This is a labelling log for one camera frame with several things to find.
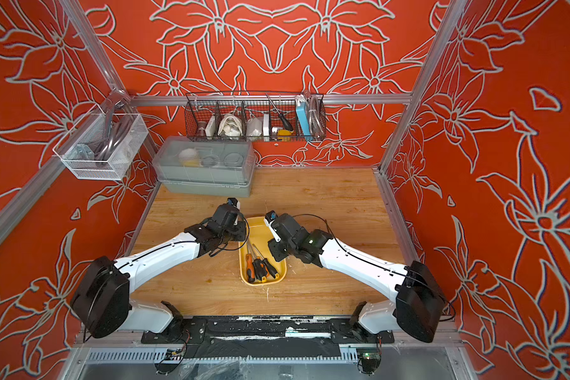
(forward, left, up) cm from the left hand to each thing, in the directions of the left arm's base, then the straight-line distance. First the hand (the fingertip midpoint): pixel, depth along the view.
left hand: (245, 225), depth 87 cm
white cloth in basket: (+30, +8, +23) cm, 39 cm away
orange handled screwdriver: (-14, -7, -7) cm, 17 cm away
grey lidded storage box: (+26, +22, +4) cm, 34 cm away
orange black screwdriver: (-13, -3, -7) cm, 15 cm away
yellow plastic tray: (-1, -5, -5) cm, 7 cm away
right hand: (-9, -10, +3) cm, 14 cm away
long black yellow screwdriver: (-14, -12, -8) cm, 20 cm away
